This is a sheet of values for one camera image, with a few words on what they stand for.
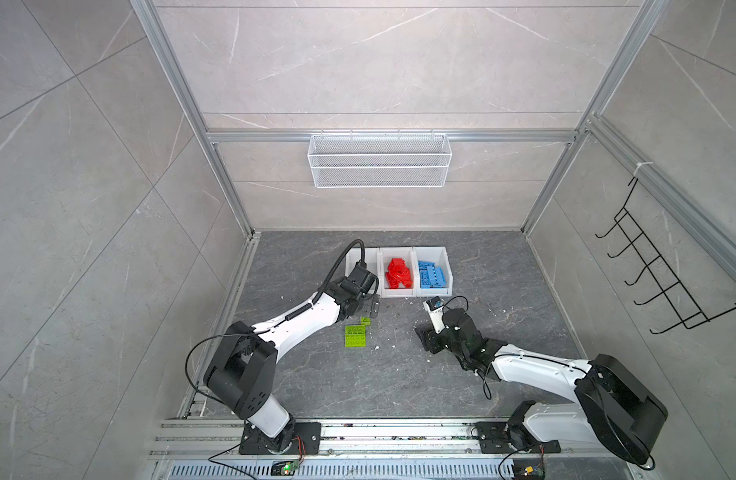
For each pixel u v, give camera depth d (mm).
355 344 897
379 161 1005
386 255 1050
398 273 998
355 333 903
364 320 945
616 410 419
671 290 637
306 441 730
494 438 724
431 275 1005
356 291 672
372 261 1022
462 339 660
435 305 762
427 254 1080
